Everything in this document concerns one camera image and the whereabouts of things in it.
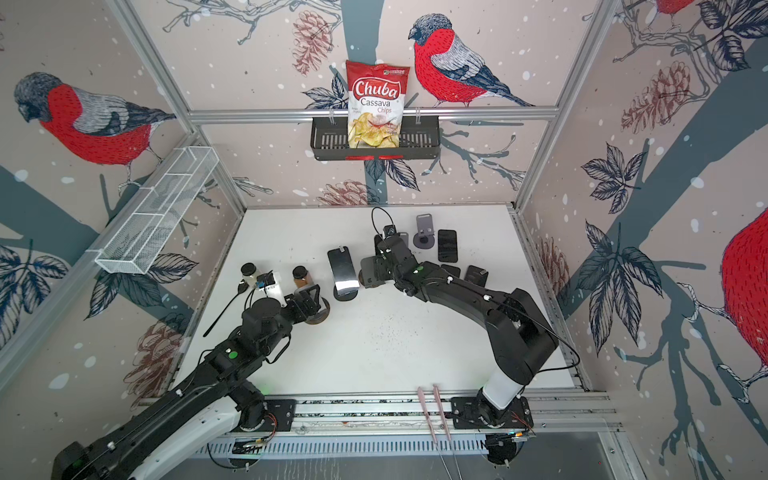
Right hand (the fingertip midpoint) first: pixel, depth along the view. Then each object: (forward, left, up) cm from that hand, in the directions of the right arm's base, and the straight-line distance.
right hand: (382, 263), depth 89 cm
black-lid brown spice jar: (-4, +25, -3) cm, 25 cm away
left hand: (-13, +19, +5) cm, 23 cm away
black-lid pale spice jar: (-3, +42, -2) cm, 42 cm away
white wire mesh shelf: (-2, +59, +20) cm, 62 cm away
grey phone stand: (+19, -14, -10) cm, 26 cm away
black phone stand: (-2, +12, -4) cm, 13 cm away
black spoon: (-4, +47, -11) cm, 49 cm away
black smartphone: (+18, -22, -14) cm, 32 cm away
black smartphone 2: (+6, -31, -14) cm, 35 cm away
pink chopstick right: (-31, -16, -16) cm, 38 cm away
